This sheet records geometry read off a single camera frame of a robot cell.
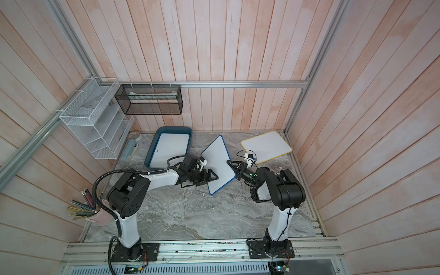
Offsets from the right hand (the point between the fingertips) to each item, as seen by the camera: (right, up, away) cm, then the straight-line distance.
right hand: (226, 165), depth 86 cm
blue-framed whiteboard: (-36, +9, +22) cm, 43 cm away
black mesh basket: (-46, +39, +18) cm, 63 cm away
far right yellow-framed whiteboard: (+29, +10, +27) cm, 41 cm away
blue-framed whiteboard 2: (-5, +4, +12) cm, 13 cm away
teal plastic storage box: (-37, +21, +29) cm, 51 cm away
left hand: (-6, -10, +5) cm, 13 cm away
